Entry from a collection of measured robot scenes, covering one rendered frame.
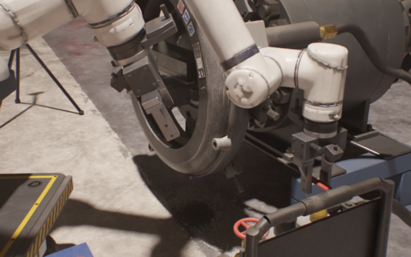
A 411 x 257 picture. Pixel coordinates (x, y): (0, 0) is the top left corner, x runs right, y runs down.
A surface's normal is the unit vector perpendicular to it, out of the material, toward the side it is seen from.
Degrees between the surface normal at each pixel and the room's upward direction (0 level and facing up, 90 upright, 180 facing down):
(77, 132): 0
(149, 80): 96
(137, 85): 96
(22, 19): 91
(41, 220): 0
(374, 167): 90
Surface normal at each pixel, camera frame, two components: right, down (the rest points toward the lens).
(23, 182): 0.00, -0.93
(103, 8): 0.14, 0.50
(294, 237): 0.53, 0.32
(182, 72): -0.85, 0.20
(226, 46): -0.33, 0.29
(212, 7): -0.07, 0.15
